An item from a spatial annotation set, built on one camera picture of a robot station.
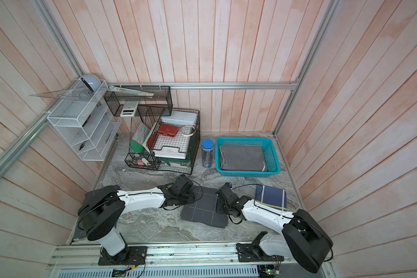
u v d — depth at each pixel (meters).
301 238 0.42
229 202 0.66
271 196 0.88
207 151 0.90
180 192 0.70
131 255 0.72
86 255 0.75
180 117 0.98
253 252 0.66
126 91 0.92
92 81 0.84
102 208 0.51
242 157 1.01
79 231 0.46
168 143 0.88
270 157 1.00
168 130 0.92
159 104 1.07
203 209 0.85
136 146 1.03
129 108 0.98
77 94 0.83
